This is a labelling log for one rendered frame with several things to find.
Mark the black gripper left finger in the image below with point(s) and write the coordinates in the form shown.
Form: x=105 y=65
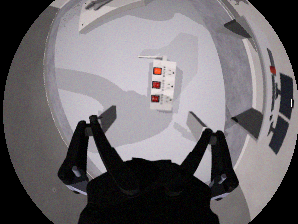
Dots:
x=71 y=171

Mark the white power strip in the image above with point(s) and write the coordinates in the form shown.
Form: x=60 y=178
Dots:
x=163 y=79

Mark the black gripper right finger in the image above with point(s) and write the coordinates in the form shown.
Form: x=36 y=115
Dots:
x=223 y=177

